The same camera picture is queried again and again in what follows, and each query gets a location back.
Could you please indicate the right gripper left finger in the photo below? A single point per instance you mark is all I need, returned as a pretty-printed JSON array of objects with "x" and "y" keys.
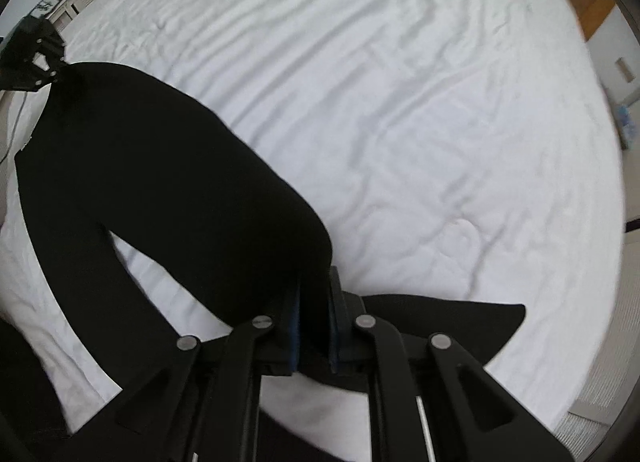
[{"x": 199, "y": 402}]

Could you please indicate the black pants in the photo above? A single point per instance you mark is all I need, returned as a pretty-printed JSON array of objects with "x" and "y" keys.
[{"x": 151, "y": 221}]

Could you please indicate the wall socket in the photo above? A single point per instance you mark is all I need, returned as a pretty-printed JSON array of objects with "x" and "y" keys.
[{"x": 625, "y": 72}]

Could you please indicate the blue item on nightstand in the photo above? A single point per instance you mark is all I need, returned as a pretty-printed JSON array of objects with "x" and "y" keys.
[{"x": 627, "y": 128}]

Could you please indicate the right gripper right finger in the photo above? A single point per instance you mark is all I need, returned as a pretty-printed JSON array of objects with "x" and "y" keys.
[{"x": 421, "y": 362}]

